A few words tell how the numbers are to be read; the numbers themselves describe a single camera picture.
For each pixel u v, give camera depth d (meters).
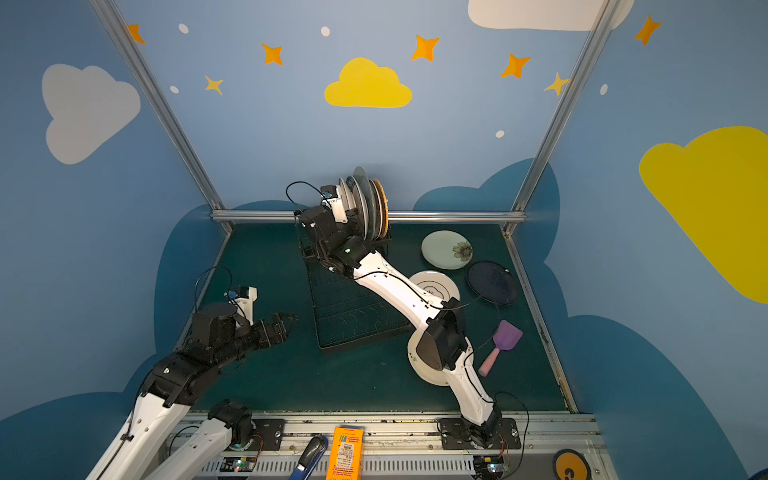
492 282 1.05
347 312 0.96
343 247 0.59
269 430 0.75
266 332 0.62
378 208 0.80
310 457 0.68
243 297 0.63
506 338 0.91
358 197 0.82
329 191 0.66
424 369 0.57
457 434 0.75
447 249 1.15
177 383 0.47
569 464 0.72
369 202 0.82
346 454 0.68
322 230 0.58
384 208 0.80
